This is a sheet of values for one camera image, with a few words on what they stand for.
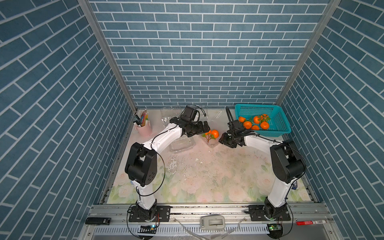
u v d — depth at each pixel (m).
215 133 1.00
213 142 1.01
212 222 0.70
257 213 0.74
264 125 1.06
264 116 1.10
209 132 0.81
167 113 1.19
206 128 0.80
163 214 0.74
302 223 0.71
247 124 1.06
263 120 1.09
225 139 0.87
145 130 0.99
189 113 0.70
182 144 1.00
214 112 1.19
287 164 0.50
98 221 0.69
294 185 0.80
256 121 1.09
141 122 0.99
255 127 1.05
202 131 0.79
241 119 1.09
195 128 0.77
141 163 0.48
